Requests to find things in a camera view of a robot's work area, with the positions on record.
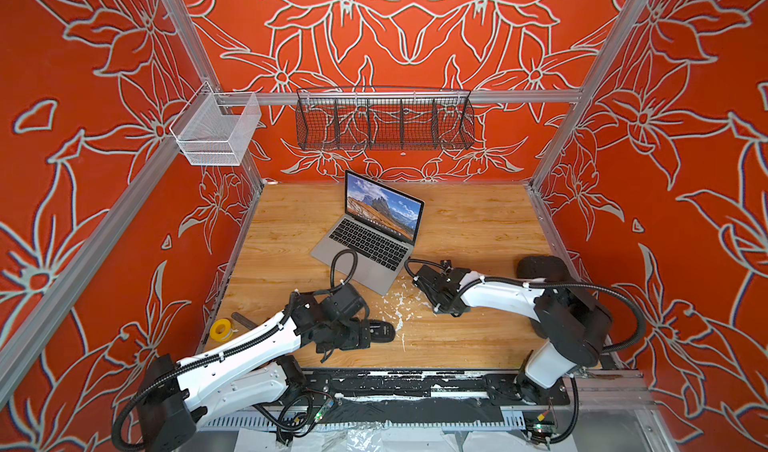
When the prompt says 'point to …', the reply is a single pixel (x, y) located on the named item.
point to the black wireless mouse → (381, 331)
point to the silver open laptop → (379, 228)
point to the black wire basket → (385, 119)
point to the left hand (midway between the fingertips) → (360, 340)
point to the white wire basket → (215, 128)
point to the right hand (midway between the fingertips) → (444, 302)
